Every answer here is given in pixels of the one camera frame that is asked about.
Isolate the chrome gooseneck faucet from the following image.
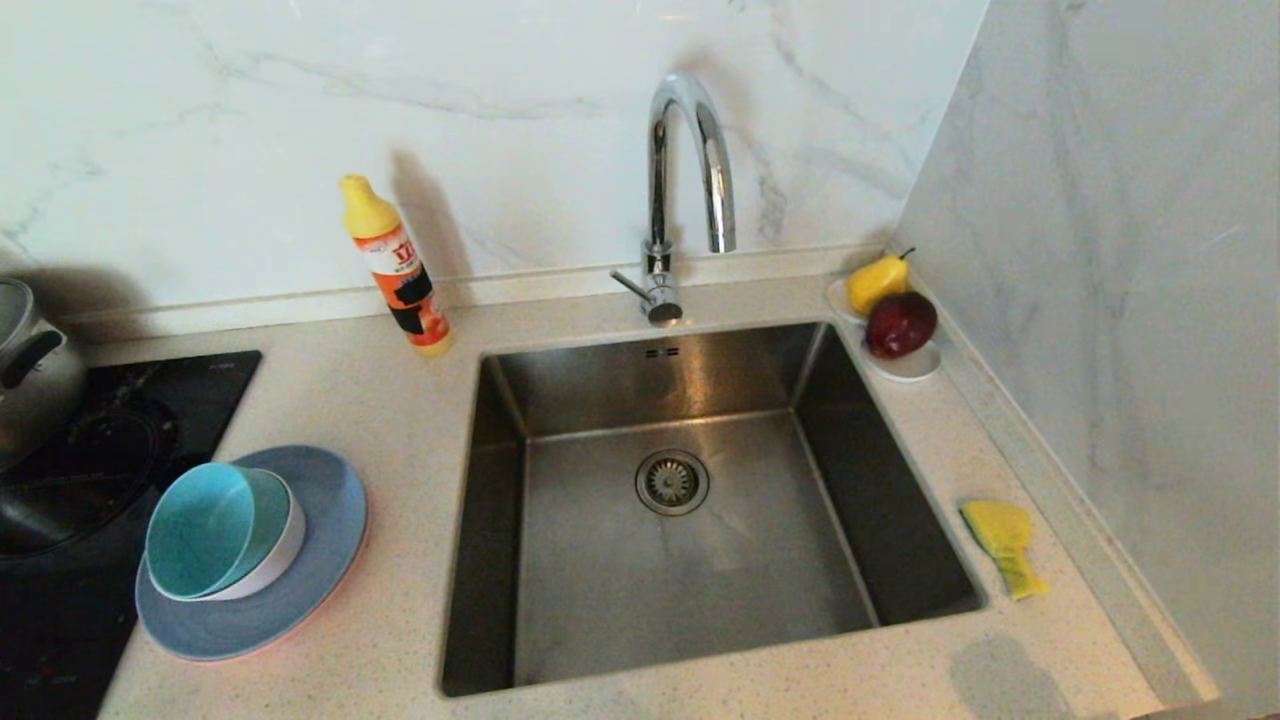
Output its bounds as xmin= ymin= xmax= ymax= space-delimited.
xmin=612 ymin=70 xmax=738 ymax=326

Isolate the orange yellow dish soap bottle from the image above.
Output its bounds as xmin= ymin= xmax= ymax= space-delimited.
xmin=339 ymin=174 xmax=453 ymax=357

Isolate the blue plate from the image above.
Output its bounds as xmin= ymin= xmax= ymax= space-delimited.
xmin=135 ymin=445 xmax=369 ymax=662

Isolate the large pink plate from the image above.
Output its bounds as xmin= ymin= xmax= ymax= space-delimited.
xmin=225 ymin=520 xmax=371 ymax=663

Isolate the yellow sponge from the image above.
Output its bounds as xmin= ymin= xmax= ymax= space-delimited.
xmin=958 ymin=499 xmax=1050 ymax=602

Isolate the small light pink plate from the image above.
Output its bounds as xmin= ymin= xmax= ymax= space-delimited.
xmin=148 ymin=480 xmax=306 ymax=603

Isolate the teal bowl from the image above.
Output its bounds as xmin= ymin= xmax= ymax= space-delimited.
xmin=146 ymin=462 xmax=293 ymax=601

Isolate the stainless steel sink basin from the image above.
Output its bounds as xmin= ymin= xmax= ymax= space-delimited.
xmin=440 ymin=320 xmax=986 ymax=699

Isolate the round metal drain strainer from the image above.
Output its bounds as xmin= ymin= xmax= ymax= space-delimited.
xmin=635 ymin=449 xmax=711 ymax=517

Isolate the yellow pear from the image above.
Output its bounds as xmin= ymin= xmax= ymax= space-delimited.
xmin=846 ymin=247 xmax=916 ymax=317

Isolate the dark red apple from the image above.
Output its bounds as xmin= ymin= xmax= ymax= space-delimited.
xmin=865 ymin=290 xmax=939 ymax=359

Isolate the small white fruit dish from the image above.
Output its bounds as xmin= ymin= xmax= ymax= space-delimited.
xmin=826 ymin=277 xmax=942 ymax=382

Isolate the black induction cooktop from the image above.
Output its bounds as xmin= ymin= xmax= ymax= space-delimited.
xmin=0 ymin=350 xmax=263 ymax=720

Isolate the black frying pan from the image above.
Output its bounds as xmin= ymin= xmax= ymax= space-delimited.
xmin=0 ymin=400 xmax=181 ymax=561

